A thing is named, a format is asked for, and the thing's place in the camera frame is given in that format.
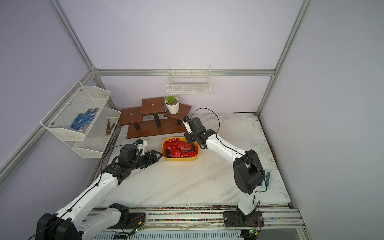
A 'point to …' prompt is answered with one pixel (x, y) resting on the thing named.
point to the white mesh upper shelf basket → (74, 114)
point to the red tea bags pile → (176, 148)
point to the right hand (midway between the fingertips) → (191, 135)
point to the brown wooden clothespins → (109, 128)
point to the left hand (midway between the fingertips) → (158, 158)
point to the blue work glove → (82, 120)
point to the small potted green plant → (172, 104)
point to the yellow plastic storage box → (167, 158)
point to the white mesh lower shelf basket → (96, 138)
